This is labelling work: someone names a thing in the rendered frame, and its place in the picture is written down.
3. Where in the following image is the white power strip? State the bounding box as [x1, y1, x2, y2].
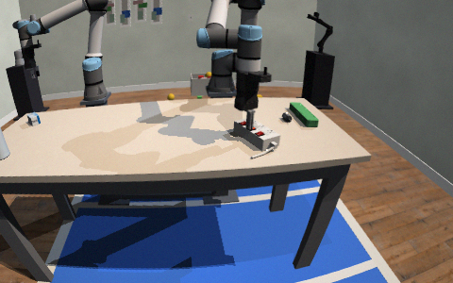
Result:
[234, 119, 280, 158]

